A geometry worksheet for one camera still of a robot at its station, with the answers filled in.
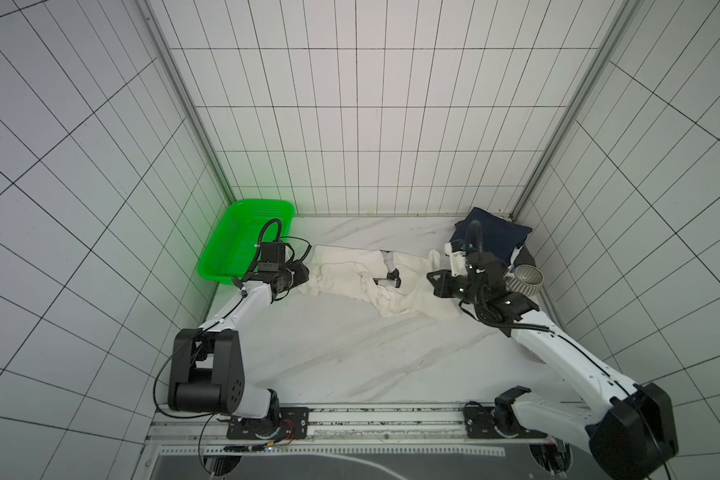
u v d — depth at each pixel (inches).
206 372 16.7
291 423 28.5
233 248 42.3
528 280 38.3
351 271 39.7
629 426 14.9
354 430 28.6
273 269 27.2
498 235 39.4
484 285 23.6
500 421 25.9
